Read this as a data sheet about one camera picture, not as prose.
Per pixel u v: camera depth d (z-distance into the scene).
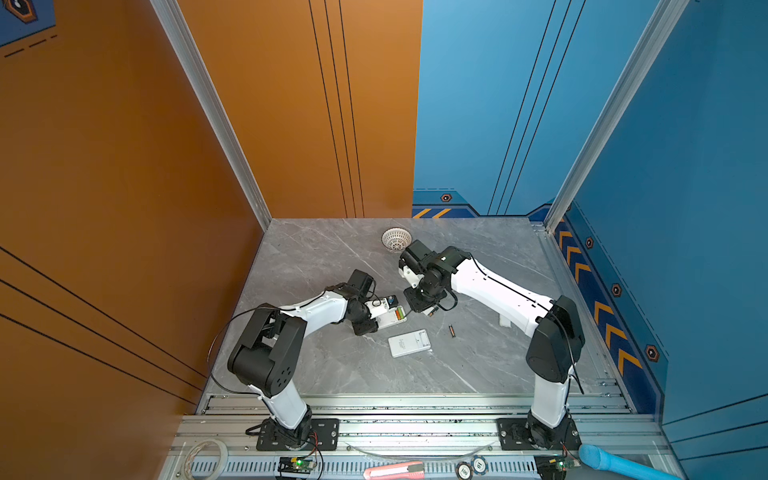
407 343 0.87
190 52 0.75
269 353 0.47
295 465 0.71
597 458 0.67
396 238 1.12
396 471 0.70
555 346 0.49
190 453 0.70
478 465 0.70
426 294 0.70
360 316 0.79
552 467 0.71
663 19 0.70
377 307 0.83
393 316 0.93
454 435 0.75
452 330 0.91
